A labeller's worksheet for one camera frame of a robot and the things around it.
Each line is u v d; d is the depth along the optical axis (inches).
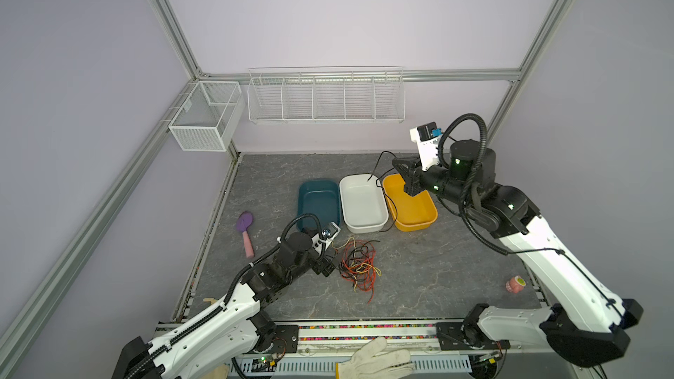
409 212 39.9
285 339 29.0
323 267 26.8
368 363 27.5
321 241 24.8
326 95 38.1
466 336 26.2
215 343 22.0
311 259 23.2
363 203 39.2
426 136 19.5
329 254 26.6
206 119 39.0
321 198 40.2
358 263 33.1
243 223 38.0
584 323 15.4
